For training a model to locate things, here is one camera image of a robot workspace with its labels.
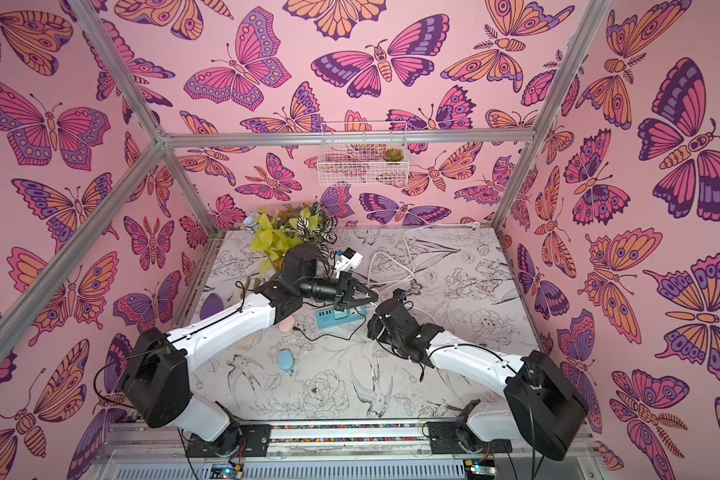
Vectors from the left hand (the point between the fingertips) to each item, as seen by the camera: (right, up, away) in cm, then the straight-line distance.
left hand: (378, 300), depth 68 cm
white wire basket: (-3, +43, +27) cm, 51 cm away
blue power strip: (-15, -9, +24) cm, 30 cm away
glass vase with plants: (-25, +19, +20) cm, 37 cm away
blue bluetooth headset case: (-26, -20, +18) cm, 37 cm away
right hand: (-1, -9, +18) cm, 20 cm away
